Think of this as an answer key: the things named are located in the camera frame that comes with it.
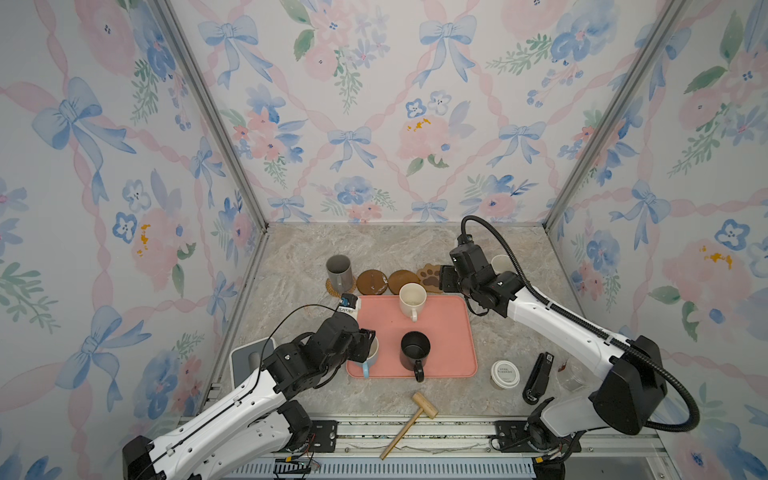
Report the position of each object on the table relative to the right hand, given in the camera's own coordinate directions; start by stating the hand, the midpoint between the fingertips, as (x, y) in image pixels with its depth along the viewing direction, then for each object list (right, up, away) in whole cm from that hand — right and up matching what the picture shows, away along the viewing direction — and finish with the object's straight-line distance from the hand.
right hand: (447, 271), depth 84 cm
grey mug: (-31, -1, +9) cm, 33 cm away
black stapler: (+24, -29, -3) cm, 37 cm away
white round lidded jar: (+14, -27, -5) cm, 31 cm away
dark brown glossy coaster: (-22, -5, +20) cm, 30 cm away
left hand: (-21, -14, -10) cm, 28 cm away
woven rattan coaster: (-36, -7, +17) cm, 40 cm away
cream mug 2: (+21, +2, +14) cm, 25 cm away
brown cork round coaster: (-13, -4, +20) cm, 24 cm away
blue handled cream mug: (-21, -22, -7) cm, 31 cm away
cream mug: (-9, -10, +11) cm, 17 cm away
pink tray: (+2, -16, +8) cm, 18 cm away
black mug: (-9, -24, +3) cm, 25 cm away
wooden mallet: (-7, -35, -7) cm, 36 cm away
